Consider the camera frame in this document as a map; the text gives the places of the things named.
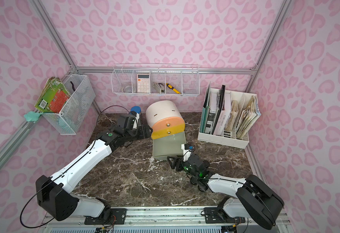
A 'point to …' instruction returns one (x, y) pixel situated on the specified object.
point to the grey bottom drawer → (170, 145)
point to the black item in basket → (73, 87)
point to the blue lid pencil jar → (137, 109)
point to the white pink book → (224, 115)
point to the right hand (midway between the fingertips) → (171, 157)
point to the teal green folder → (205, 112)
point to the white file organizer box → (228, 138)
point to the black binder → (221, 108)
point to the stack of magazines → (247, 119)
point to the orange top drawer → (167, 123)
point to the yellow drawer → (168, 131)
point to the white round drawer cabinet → (157, 110)
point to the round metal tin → (127, 89)
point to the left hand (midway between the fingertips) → (146, 128)
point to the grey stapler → (159, 87)
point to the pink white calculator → (143, 83)
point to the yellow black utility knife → (171, 87)
